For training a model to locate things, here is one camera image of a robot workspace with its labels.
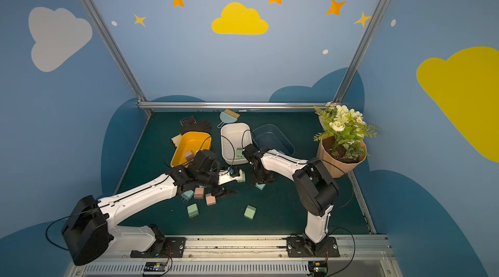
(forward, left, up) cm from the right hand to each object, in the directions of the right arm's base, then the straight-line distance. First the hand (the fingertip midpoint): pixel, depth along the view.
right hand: (261, 180), depth 91 cm
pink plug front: (-12, +22, +2) cm, 25 cm away
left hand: (-6, +11, +12) cm, 17 cm away
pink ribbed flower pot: (+9, -36, +10) cm, 39 cm away
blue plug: (-4, +1, +1) cm, 4 cm away
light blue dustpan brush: (+41, +22, -1) cm, 47 cm away
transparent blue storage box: (+28, -4, -2) cm, 28 cm away
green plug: (-15, +4, 0) cm, 16 cm away
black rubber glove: (+31, +43, +2) cm, 53 cm away
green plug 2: (-16, +29, 0) cm, 33 cm away
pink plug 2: (-9, +28, +2) cm, 29 cm away
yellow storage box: (+18, +42, 0) cm, 45 cm away
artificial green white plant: (+10, -31, +28) cm, 43 cm away
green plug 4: (-1, +9, +1) cm, 9 cm away
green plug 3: (+14, +12, 0) cm, 19 cm away
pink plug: (+11, +38, +1) cm, 40 cm away
